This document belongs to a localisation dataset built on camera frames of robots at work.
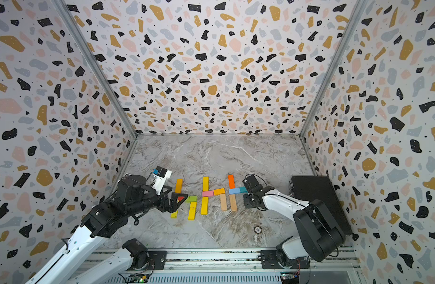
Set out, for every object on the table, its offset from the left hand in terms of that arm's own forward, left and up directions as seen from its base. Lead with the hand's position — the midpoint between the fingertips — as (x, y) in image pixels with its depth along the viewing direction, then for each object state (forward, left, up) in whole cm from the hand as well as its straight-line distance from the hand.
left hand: (180, 192), depth 67 cm
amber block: (+13, -13, -25) cm, 31 cm away
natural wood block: (+6, -21, -24) cm, 33 cm away
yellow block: (0, +7, -24) cm, 25 cm away
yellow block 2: (+2, -1, -24) cm, 24 cm away
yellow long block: (+5, -7, -24) cm, 25 cm away
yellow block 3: (+17, -6, -24) cm, 31 cm away
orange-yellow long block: (+16, +9, -24) cm, 30 cm away
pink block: (+11, -8, -24) cm, 28 cm away
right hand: (+7, -30, -25) cm, 40 cm away
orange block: (+20, -20, -26) cm, 39 cm away
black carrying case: (+12, -61, -21) cm, 66 cm away
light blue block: (+13, -22, -25) cm, 36 cm away
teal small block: (+13, -26, -23) cm, 38 cm away
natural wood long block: (+6, -16, -24) cm, 30 cm away
